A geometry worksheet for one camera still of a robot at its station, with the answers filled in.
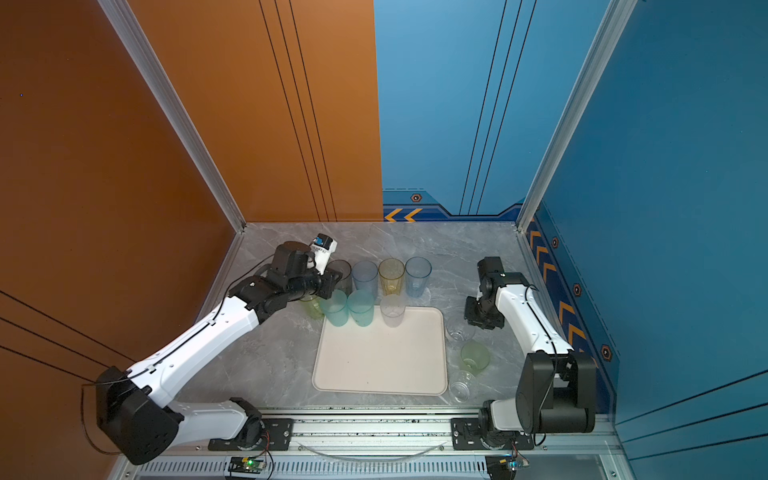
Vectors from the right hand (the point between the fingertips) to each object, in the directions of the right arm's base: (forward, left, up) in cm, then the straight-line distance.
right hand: (471, 321), depth 85 cm
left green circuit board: (-33, +58, -9) cm, 67 cm away
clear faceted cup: (0, +2, -6) cm, 7 cm away
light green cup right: (-8, -1, -6) cm, 10 cm away
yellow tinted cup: (+13, +23, +6) cm, 27 cm away
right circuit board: (-33, -3, -10) cm, 35 cm away
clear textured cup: (+7, +23, -5) cm, 24 cm away
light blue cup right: (+13, +15, +6) cm, 21 cm away
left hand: (+7, +36, +15) cm, 40 cm away
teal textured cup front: (+5, +32, +2) cm, 33 cm away
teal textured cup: (+6, +40, -2) cm, 40 cm away
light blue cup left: (+13, +31, +4) cm, 34 cm away
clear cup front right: (-15, +4, -8) cm, 18 cm away
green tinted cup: (+5, +47, 0) cm, 47 cm away
